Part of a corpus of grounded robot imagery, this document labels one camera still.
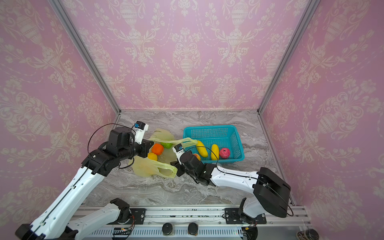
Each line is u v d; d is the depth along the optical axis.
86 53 0.87
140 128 0.60
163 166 0.64
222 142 1.03
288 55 0.86
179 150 0.69
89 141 0.91
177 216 0.76
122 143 0.52
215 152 0.93
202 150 0.92
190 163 0.59
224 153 0.90
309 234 0.61
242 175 0.48
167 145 0.95
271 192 0.42
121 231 0.73
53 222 0.38
